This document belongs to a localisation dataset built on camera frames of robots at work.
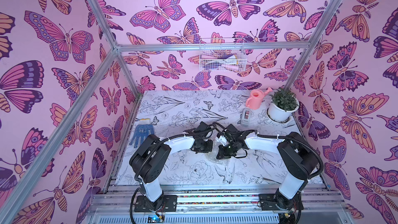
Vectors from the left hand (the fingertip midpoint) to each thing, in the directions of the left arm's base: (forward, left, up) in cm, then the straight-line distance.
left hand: (212, 149), depth 91 cm
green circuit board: (-33, +28, -4) cm, 44 cm away
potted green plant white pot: (+21, -43, +16) cm, 50 cm away
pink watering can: (+31, -29, +7) cm, 43 cm away
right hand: (-5, -2, 0) cm, 5 cm away
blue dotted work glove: (+13, +44, -1) cm, 46 cm away
